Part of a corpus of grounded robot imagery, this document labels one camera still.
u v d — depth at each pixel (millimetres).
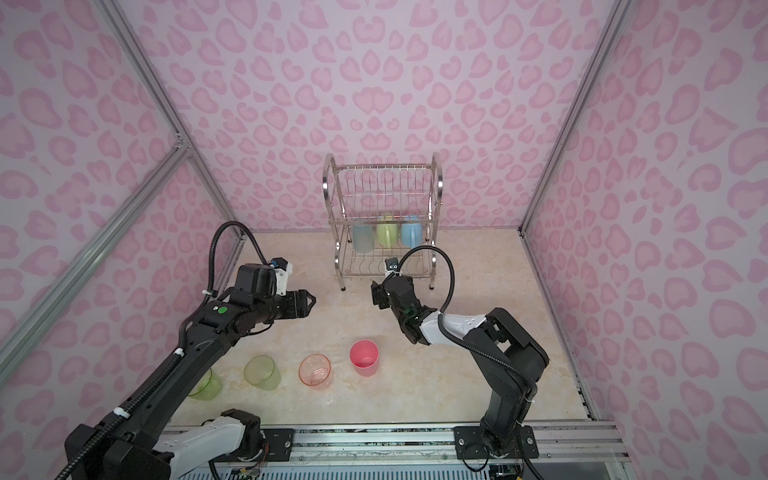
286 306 691
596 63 766
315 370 841
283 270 714
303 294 713
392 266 780
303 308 719
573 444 737
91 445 367
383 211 1127
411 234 1025
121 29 705
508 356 470
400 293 677
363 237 1038
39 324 538
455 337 493
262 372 823
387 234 1034
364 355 858
